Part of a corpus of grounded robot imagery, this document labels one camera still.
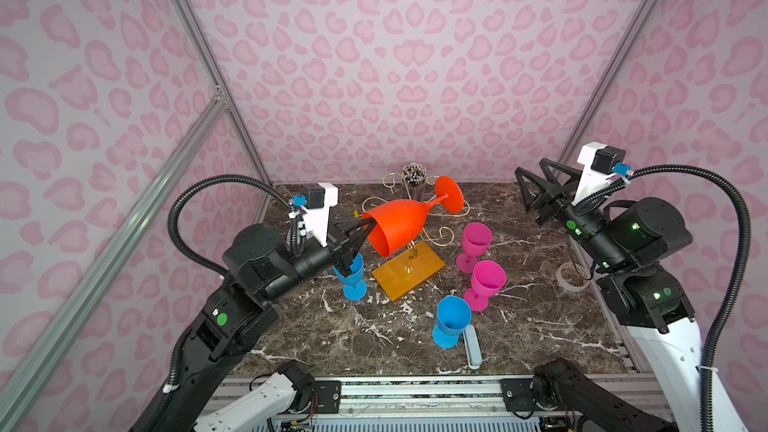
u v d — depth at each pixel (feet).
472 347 2.56
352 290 2.98
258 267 1.21
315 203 1.39
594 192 1.37
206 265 1.30
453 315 2.53
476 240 2.78
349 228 1.55
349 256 1.44
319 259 1.46
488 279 2.59
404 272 3.09
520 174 1.67
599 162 1.36
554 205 1.48
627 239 1.22
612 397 1.78
